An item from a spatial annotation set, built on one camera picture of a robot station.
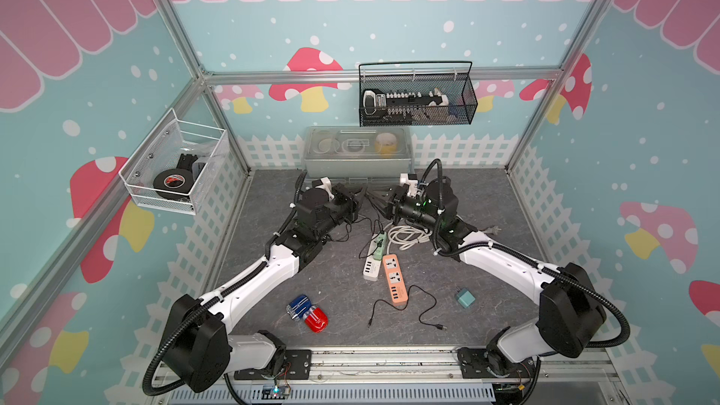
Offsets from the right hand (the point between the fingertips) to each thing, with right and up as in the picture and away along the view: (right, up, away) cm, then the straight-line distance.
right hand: (366, 192), depth 70 cm
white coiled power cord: (+12, -15, +27) cm, 33 cm away
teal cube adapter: (+30, -32, +14) cm, 46 cm away
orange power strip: (+9, -27, +17) cm, 33 cm away
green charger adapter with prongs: (+3, -19, +18) cm, 26 cm away
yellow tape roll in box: (+7, +18, +35) cm, 40 cm away
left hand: (+1, +1, +4) cm, 4 cm away
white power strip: (+2, -23, +19) cm, 30 cm away
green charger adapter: (+4, -14, +14) cm, 21 cm away
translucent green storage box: (+1, +14, +32) cm, 35 cm away
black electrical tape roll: (-48, +3, 0) cm, 48 cm away
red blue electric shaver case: (-15, -36, +9) cm, 40 cm away
